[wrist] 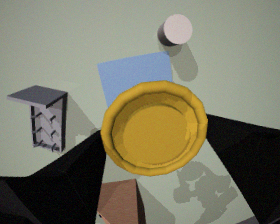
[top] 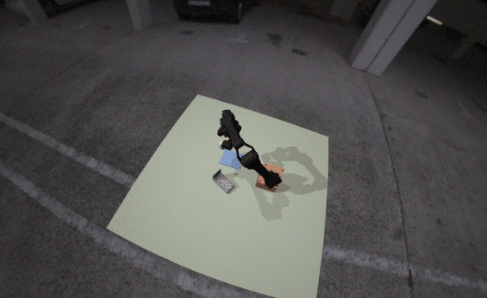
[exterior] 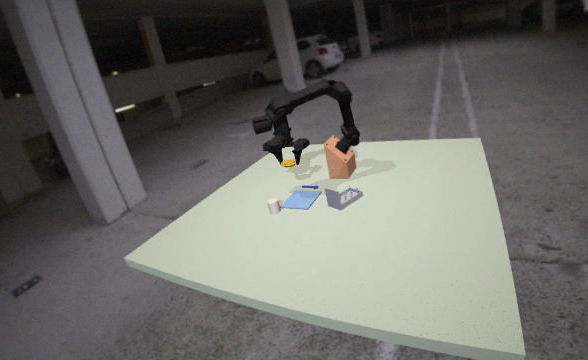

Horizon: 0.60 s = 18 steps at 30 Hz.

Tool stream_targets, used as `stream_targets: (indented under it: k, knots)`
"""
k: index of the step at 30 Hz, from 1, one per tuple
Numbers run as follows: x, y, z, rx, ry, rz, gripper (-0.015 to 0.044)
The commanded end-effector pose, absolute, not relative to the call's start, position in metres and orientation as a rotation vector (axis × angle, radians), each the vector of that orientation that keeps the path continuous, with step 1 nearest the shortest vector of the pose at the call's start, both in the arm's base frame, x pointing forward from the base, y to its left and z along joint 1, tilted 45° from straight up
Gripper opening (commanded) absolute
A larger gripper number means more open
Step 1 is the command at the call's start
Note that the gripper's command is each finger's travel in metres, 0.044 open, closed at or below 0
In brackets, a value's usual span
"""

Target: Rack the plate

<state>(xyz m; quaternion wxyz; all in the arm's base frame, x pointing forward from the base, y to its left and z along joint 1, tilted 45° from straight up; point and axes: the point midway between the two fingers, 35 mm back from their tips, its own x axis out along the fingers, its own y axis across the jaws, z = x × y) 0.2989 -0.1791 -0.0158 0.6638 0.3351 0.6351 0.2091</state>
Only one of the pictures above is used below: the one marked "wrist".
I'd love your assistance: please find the white cylinder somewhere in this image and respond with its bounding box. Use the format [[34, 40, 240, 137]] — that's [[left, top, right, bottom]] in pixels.
[[157, 14, 193, 47]]

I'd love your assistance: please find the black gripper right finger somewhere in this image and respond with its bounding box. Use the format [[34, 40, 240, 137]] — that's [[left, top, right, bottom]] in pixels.
[[207, 115, 280, 224]]

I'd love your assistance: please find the light blue flat mat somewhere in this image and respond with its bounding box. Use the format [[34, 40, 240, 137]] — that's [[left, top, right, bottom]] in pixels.
[[96, 51, 173, 108]]

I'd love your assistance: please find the yellow plate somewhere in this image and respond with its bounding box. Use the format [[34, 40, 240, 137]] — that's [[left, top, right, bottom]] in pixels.
[[100, 80, 208, 177]]

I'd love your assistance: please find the grey dish rack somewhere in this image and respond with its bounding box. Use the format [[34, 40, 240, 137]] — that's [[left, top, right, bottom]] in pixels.
[[7, 85, 68, 153]]

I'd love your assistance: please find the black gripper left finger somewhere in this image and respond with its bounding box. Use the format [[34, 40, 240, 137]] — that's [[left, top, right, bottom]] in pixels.
[[0, 129, 107, 224]]

